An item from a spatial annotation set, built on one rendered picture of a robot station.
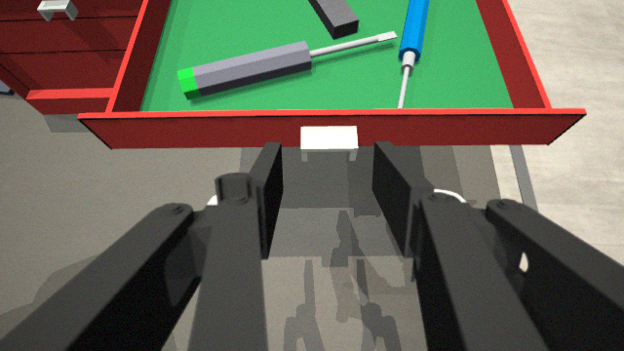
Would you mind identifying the grey screwdriver with green band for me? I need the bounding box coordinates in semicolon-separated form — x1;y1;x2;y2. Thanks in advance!
177;31;397;100

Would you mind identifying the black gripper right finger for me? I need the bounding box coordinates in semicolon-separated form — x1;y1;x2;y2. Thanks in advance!
371;141;624;351

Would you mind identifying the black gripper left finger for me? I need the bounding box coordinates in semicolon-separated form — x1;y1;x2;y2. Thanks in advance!
0;142;284;351

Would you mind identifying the blue-handled deburring tool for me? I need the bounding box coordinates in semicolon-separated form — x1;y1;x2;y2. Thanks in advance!
397;0;429;109

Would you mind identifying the red box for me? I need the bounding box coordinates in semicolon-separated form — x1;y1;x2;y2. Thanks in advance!
0;0;587;162

